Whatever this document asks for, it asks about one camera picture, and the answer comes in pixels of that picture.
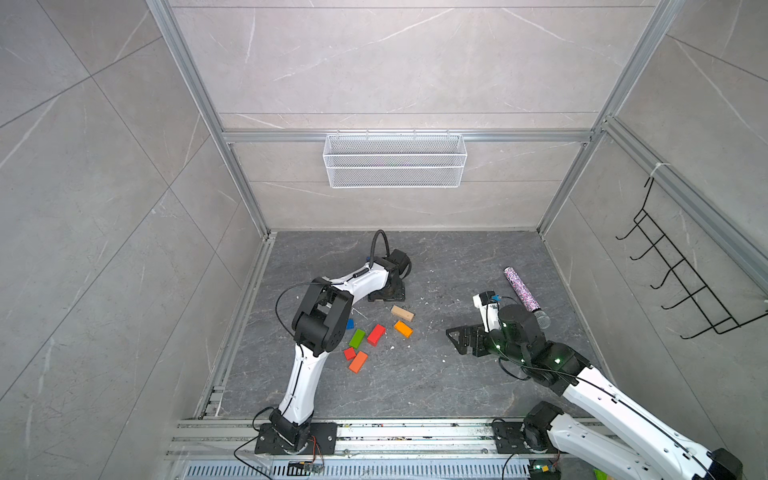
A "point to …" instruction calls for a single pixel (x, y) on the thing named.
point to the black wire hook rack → (707, 304)
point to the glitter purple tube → (521, 290)
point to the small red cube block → (349, 353)
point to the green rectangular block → (357, 338)
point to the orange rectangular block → (358, 362)
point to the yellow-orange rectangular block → (403, 329)
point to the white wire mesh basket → (394, 160)
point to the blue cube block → (350, 324)
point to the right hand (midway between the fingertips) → (459, 328)
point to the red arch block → (376, 334)
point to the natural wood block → (402, 313)
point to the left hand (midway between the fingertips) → (390, 290)
